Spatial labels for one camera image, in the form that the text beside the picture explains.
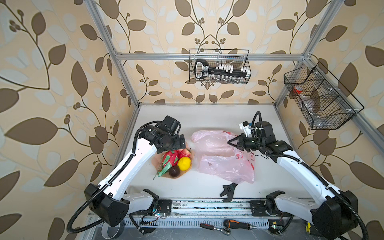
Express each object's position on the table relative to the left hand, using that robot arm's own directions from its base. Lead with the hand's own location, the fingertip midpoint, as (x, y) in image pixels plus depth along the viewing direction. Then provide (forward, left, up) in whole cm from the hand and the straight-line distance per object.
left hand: (174, 143), depth 74 cm
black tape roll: (-35, +28, -21) cm, 49 cm away
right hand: (+2, -27, -1) cm, 27 cm away
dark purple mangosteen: (-9, 0, -12) cm, 16 cm away
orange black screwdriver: (-32, -30, -18) cm, 47 cm away
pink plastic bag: (-7, -21, 0) cm, 22 cm away
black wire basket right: (+14, -75, +12) cm, 78 cm away
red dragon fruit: (-3, +4, -12) cm, 13 cm away
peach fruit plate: (-2, +12, -17) cm, 21 cm away
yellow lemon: (-5, -4, -14) cm, 15 cm away
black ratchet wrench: (-34, -25, -18) cm, 46 cm away
